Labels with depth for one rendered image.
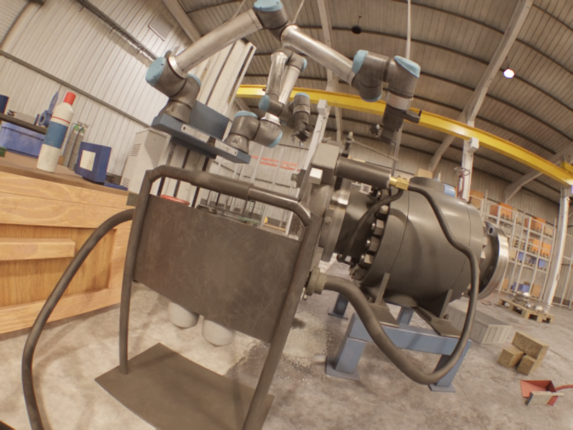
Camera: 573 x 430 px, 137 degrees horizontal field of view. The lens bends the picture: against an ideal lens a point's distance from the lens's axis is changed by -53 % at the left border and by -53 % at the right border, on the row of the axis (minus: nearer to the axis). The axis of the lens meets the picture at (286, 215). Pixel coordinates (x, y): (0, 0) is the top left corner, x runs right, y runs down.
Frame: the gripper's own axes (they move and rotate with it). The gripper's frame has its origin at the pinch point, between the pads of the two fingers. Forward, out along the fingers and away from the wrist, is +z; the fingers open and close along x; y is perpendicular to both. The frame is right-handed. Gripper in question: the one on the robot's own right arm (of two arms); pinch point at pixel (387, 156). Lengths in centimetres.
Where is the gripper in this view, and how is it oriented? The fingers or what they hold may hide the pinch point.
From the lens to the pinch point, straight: 94.9
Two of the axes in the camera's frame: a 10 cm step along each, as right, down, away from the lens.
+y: -8.3, -4.4, 3.5
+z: -0.5, 6.8, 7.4
